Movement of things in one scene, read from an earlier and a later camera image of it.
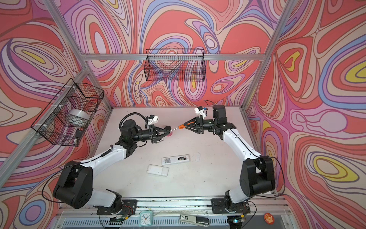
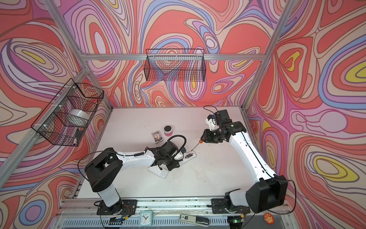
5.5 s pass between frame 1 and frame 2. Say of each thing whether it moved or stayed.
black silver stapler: stayed
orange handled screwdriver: moved
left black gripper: moved
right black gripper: moved
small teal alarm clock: stayed
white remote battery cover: stayed
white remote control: moved
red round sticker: stayed
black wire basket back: stayed
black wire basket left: stayed
